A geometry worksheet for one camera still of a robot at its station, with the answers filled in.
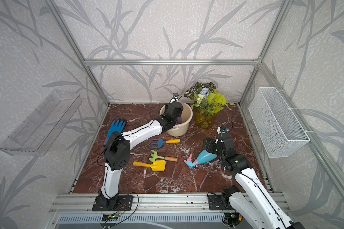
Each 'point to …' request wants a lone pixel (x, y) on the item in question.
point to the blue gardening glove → (117, 126)
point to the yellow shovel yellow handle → (157, 165)
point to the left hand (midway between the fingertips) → (175, 103)
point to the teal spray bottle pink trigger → (203, 157)
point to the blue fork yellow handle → (161, 142)
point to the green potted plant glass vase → (207, 103)
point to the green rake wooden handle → (155, 156)
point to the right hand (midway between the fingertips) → (208, 140)
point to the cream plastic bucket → (181, 129)
